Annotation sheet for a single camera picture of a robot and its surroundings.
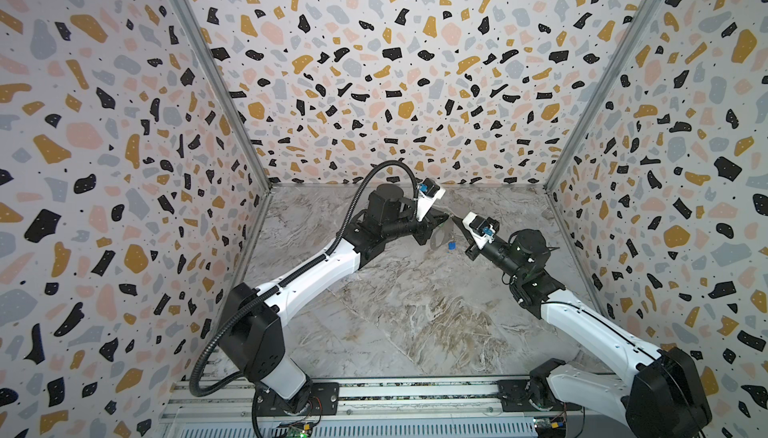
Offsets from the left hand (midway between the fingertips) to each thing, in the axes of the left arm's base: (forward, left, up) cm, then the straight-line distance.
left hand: (450, 209), depth 72 cm
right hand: (-1, -2, 0) cm, 2 cm away
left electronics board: (-40, +36, -32) cm, 63 cm away
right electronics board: (-41, -24, -33) cm, 58 cm away
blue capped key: (+3, -3, -21) cm, 21 cm away
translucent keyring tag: (-2, +2, -7) cm, 8 cm away
